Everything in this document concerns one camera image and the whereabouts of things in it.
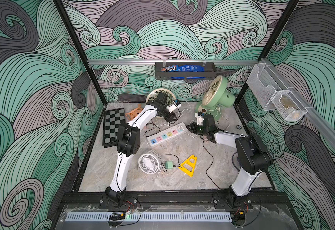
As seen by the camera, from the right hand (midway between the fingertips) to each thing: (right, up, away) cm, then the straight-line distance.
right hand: (188, 126), depth 96 cm
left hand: (-10, +9, 0) cm, 13 cm away
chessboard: (-56, +4, +10) cm, 57 cm away
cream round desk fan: (-24, +22, +4) cm, 33 cm away
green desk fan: (+16, +19, -10) cm, 27 cm away
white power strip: (-15, -6, +2) cm, 16 cm away
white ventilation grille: (0, -43, -26) cm, 50 cm away
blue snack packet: (-3, +39, -4) cm, 39 cm away
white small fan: (-24, -18, -19) cm, 36 cm away
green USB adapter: (-14, -22, -12) cm, 28 cm away
